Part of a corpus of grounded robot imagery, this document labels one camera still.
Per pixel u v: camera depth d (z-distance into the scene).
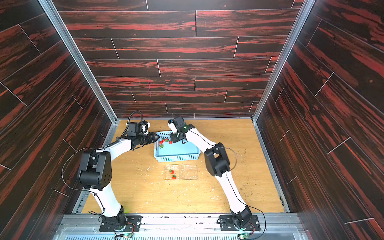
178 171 0.91
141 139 0.82
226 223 0.73
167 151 1.00
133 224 0.73
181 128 0.80
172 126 0.91
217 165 0.62
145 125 0.88
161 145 1.02
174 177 0.88
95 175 0.50
